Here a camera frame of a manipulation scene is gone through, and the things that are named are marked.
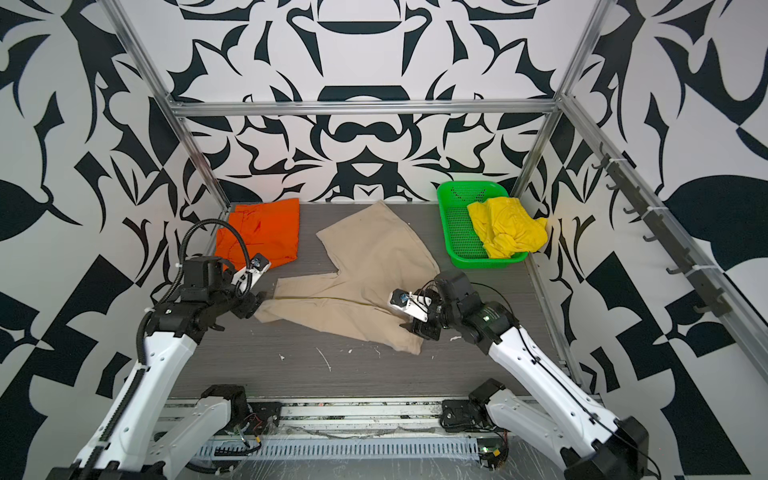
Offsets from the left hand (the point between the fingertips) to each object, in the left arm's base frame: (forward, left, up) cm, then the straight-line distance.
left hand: (248, 278), depth 77 cm
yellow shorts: (+21, -74, -8) cm, 78 cm away
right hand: (-8, -40, -2) cm, 41 cm away
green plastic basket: (+20, -62, -15) cm, 67 cm away
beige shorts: (+18, -32, -17) cm, 41 cm away
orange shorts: (+33, +6, -19) cm, 38 cm away
